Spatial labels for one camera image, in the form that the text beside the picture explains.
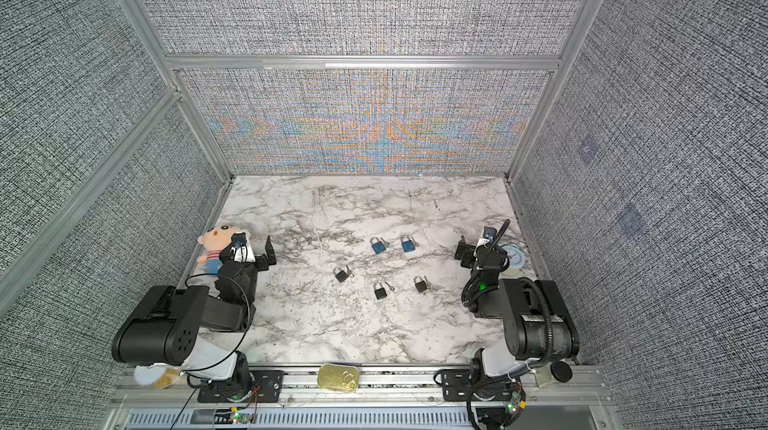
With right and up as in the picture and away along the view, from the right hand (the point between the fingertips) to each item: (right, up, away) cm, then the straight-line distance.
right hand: (481, 239), depth 92 cm
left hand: (-69, 0, -4) cm, 69 cm away
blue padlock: (-22, -3, +8) cm, 24 cm away
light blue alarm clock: (+11, -5, 0) cm, 12 cm away
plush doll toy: (-82, 0, 0) cm, 82 cm away
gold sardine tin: (-41, -31, -21) cm, 55 cm away
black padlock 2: (-19, -14, -2) cm, 24 cm away
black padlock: (-43, -11, 0) cm, 45 cm away
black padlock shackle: (-31, -15, -3) cm, 35 cm away
